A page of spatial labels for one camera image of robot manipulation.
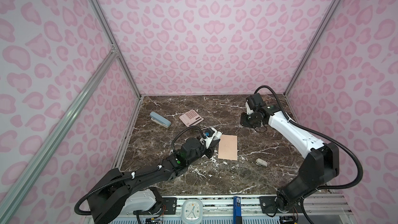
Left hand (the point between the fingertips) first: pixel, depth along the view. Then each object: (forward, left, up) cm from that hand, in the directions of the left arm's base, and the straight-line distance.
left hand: (218, 136), depth 76 cm
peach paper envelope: (+2, -7, -20) cm, 21 cm away
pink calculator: (+24, +16, -17) cm, 33 cm away
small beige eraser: (-7, -24, -16) cm, 30 cm away
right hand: (+10, -14, -2) cm, 17 cm away
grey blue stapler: (+21, +36, -15) cm, 44 cm away
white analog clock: (-29, +13, -15) cm, 35 cm away
